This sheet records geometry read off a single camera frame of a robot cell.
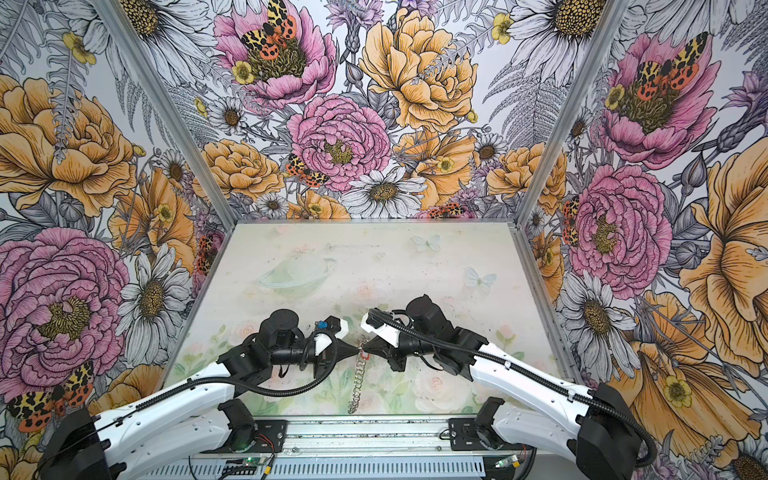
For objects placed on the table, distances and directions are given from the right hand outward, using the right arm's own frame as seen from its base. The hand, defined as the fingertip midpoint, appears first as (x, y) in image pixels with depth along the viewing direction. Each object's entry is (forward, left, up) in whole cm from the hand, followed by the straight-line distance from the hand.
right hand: (370, 357), depth 71 cm
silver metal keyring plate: (0, +1, 0) cm, 1 cm away
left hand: (+1, +4, -2) cm, 5 cm away
